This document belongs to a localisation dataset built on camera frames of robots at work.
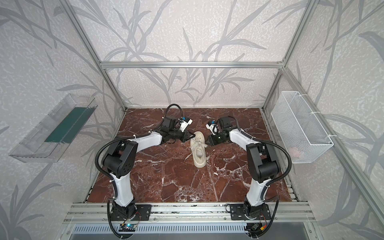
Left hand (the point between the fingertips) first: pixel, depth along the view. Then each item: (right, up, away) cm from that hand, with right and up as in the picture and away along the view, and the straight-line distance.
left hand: (195, 131), depth 92 cm
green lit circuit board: (-32, -45, -21) cm, 59 cm away
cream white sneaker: (+2, -9, -2) cm, 9 cm away
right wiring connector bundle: (+32, -46, -19) cm, 60 cm away
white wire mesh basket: (+46, 0, -31) cm, 55 cm away
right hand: (+9, -4, +3) cm, 10 cm away
